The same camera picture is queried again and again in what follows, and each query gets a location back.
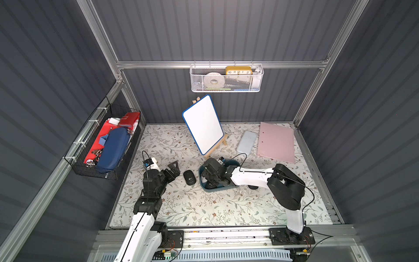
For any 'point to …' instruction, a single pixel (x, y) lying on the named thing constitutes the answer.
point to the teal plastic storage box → (231, 184)
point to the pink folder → (276, 142)
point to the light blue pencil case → (246, 142)
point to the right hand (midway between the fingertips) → (204, 172)
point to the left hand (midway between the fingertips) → (170, 166)
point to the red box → (129, 121)
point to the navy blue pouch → (117, 140)
